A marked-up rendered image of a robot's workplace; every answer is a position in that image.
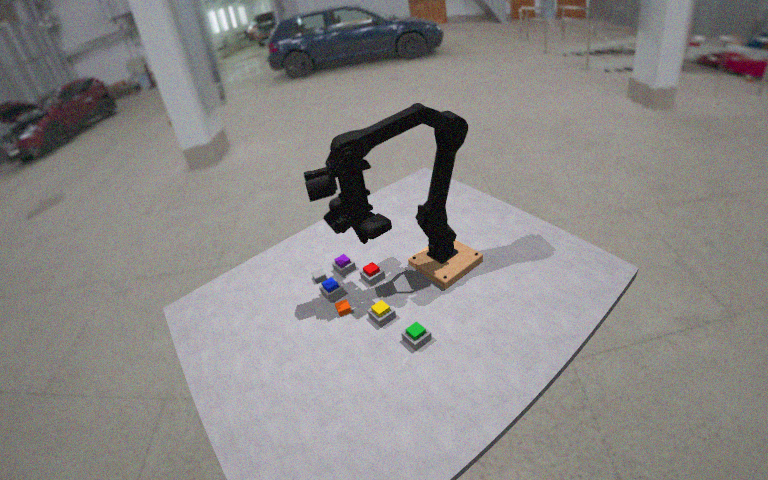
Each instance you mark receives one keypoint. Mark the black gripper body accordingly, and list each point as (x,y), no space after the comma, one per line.
(370,224)

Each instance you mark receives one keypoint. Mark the yellow button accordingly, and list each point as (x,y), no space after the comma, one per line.
(381,313)

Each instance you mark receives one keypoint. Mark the blue button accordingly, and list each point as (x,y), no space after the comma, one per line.
(331,289)

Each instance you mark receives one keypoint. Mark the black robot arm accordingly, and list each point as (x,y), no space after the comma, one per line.
(345,162)

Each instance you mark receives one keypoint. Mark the red button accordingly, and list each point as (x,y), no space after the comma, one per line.
(372,274)

